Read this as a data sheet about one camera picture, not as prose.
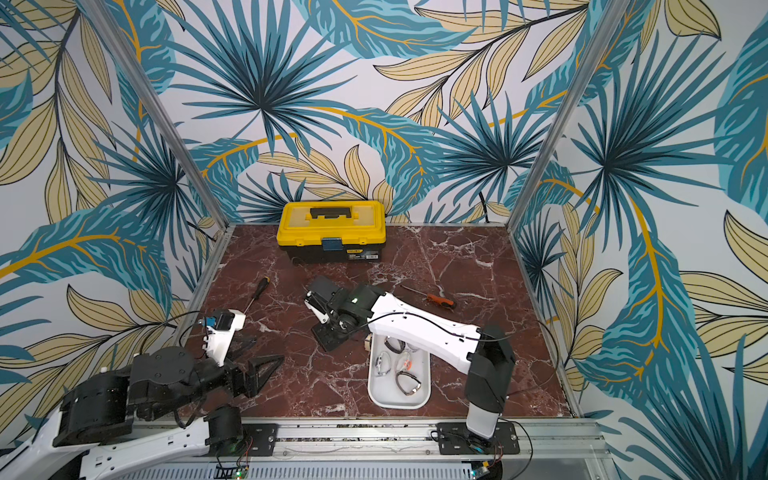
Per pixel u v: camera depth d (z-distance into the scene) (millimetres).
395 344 892
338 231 965
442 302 973
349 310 507
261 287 1003
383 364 849
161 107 855
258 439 736
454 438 723
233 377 497
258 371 509
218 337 498
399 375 818
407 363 837
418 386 784
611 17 689
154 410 429
